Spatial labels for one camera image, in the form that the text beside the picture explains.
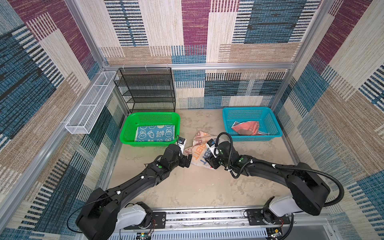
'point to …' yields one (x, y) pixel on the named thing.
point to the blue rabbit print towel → (155, 133)
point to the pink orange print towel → (199, 150)
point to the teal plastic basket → (265, 116)
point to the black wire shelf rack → (147, 90)
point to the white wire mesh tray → (84, 119)
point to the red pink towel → (247, 128)
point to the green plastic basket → (128, 132)
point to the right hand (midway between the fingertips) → (209, 157)
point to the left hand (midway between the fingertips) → (184, 150)
